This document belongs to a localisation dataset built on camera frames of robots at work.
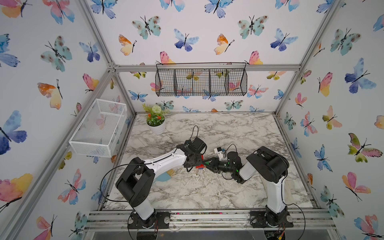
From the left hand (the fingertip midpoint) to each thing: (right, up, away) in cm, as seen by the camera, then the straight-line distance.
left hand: (199, 160), depth 88 cm
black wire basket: (+1, +49, +10) cm, 50 cm away
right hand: (+3, -2, 0) cm, 3 cm away
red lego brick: (+2, -3, 0) cm, 4 cm away
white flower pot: (-29, +18, +15) cm, 37 cm away
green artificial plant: (-29, +27, +10) cm, 41 cm away
